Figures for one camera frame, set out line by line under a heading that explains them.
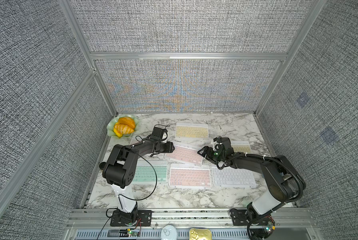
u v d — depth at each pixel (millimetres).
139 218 731
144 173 884
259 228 734
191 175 877
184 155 949
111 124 1060
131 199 492
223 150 732
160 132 798
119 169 495
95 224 722
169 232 652
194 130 1087
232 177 874
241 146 1003
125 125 1022
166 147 864
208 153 817
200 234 662
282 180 460
